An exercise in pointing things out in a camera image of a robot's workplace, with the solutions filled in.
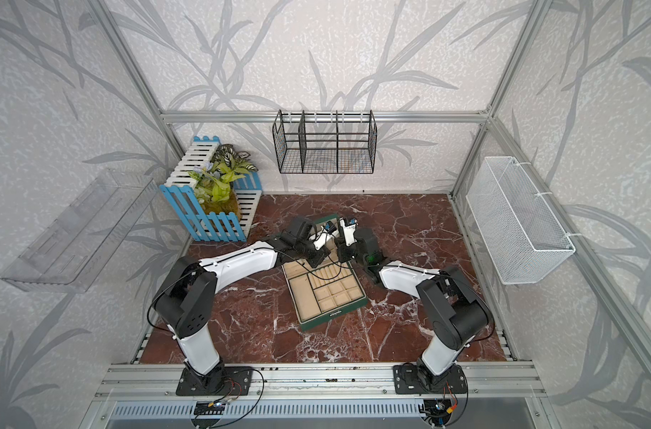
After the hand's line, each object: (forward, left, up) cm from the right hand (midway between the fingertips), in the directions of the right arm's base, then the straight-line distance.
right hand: (337, 237), depth 91 cm
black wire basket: (+37, +9, +13) cm, 41 cm away
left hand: (-4, +3, -2) cm, 5 cm away
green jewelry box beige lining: (-17, +5, -8) cm, 19 cm away
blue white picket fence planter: (+9, +51, +16) cm, 54 cm away
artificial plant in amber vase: (+13, +42, +14) cm, 46 cm away
